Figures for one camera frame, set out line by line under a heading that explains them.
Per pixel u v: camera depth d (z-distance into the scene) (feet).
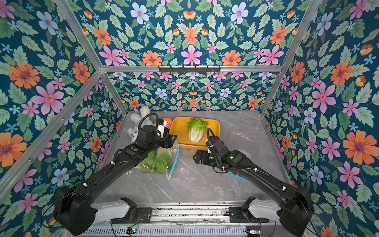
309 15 2.31
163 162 2.70
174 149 3.04
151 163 2.76
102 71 3.05
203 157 2.18
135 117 3.60
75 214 1.27
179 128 3.50
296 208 1.24
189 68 2.99
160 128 2.30
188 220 2.40
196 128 3.26
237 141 3.25
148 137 1.95
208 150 2.23
